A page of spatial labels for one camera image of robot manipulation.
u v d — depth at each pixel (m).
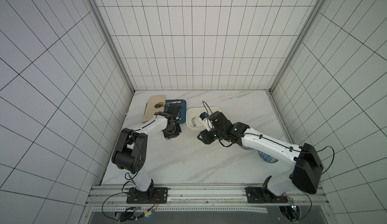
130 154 0.47
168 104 1.11
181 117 1.03
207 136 0.69
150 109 1.07
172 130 0.78
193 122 1.00
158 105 1.10
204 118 0.70
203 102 1.16
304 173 0.40
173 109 0.76
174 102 1.18
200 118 0.72
